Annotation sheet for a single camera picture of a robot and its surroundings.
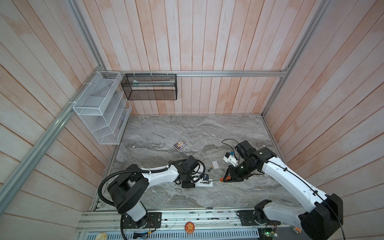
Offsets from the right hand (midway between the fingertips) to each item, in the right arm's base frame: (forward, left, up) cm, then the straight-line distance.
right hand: (225, 179), depth 74 cm
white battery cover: (+14, +2, -13) cm, 19 cm away
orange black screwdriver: (0, +2, 0) cm, 2 cm away
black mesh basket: (+61, +48, +12) cm, 79 cm away
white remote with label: (+2, +10, -11) cm, 15 cm away
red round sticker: (-20, +18, -12) cm, 29 cm away
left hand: (+3, +17, -13) cm, 22 cm away
